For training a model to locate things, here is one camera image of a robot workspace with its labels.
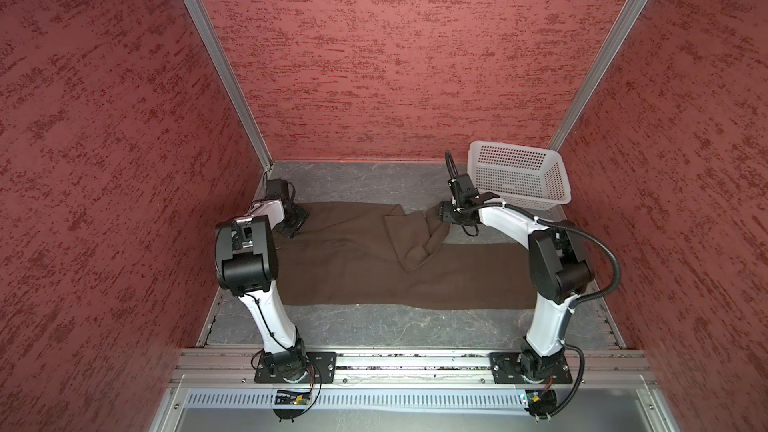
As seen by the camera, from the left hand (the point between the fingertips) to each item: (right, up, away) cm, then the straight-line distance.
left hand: (303, 225), depth 101 cm
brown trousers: (+17, -8, -8) cm, 21 cm away
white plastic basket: (+87, +17, +17) cm, 90 cm away
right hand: (+49, +3, -3) cm, 50 cm away
